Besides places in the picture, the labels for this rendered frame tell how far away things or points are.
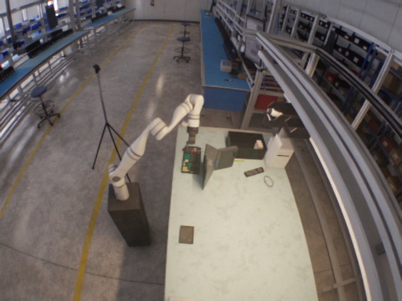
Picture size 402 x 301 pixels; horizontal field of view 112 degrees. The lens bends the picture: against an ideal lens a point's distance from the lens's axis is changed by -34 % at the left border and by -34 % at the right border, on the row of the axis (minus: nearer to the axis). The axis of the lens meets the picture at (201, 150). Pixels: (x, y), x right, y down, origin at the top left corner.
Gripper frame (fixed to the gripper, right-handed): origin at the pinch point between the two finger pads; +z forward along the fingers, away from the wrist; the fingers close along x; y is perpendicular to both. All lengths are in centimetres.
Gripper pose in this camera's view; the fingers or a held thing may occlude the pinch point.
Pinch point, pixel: (187, 151)
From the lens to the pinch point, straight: 138.1
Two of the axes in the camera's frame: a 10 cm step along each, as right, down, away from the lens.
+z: -1.0, 9.3, 3.5
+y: 9.9, 0.8, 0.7
